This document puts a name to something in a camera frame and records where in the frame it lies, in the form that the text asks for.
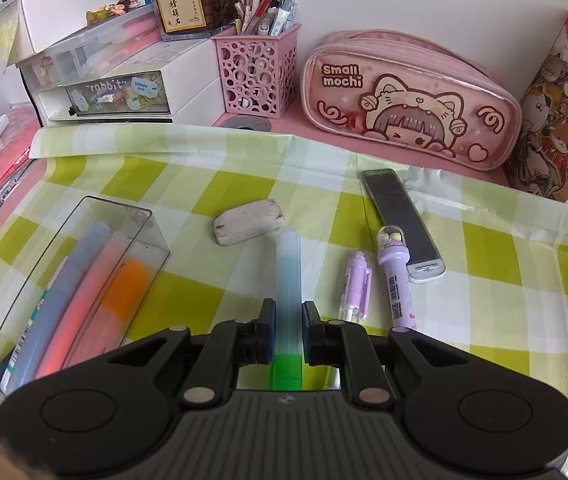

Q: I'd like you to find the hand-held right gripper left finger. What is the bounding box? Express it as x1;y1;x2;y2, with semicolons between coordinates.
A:
104;299;278;407

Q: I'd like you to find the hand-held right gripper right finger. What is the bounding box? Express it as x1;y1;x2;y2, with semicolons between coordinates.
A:
301;301;470;407

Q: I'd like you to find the green highlighter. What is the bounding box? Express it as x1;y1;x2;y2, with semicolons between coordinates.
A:
268;227;305;391

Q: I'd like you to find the purple mechanical pen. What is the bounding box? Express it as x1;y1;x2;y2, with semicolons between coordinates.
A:
336;250;374;323

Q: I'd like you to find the purple correction pen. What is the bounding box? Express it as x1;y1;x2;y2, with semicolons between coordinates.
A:
376;225;418;332

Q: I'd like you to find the white eraser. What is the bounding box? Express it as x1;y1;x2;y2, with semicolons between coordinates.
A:
212;199;285;247

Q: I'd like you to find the orange highlighter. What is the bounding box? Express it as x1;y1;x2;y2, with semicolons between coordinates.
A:
71;257;151;361

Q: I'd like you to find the clear plastic organizer box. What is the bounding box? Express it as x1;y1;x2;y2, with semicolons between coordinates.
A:
0;195;171;403

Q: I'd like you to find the pink highlighter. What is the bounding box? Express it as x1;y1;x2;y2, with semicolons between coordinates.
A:
34;232;132;381

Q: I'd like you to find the white tube green label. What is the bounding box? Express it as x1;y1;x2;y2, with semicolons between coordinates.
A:
1;224;112;393

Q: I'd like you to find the green checked tablecloth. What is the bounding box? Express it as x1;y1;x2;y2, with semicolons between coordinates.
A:
0;122;568;461

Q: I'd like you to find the pink perforated pen basket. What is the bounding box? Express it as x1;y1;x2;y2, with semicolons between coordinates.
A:
212;24;302;120

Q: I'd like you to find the white drawer organizer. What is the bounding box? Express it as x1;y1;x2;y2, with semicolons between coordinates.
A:
26;35;227;128

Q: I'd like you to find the pink cartoon pencil case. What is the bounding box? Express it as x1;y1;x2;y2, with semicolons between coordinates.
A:
300;30;522;171

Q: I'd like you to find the clear box with label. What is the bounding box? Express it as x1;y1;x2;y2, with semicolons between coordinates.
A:
151;0;241;42

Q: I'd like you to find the wooden framed label sign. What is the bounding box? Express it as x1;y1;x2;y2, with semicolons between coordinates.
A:
155;0;208;34

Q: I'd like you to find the clear plastic storage box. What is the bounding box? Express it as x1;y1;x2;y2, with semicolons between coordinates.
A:
16;10;165;86

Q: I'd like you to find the small toy figurine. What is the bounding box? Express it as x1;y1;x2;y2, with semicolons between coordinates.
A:
86;0;140;23

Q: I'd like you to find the white cardboard box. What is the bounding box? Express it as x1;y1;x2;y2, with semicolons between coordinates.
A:
14;0;130;68

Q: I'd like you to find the clear sleeve yellow print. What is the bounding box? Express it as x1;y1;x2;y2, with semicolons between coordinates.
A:
0;0;25;71

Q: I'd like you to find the metal desk cable grommet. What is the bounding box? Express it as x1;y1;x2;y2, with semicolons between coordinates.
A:
220;115;273;132

